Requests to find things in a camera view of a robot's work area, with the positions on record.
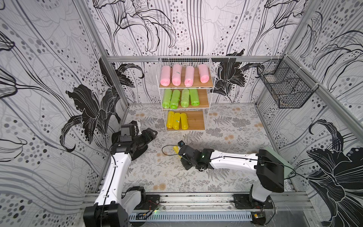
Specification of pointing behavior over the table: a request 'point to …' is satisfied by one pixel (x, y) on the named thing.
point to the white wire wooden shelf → (196, 115)
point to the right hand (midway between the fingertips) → (185, 158)
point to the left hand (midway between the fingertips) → (156, 137)
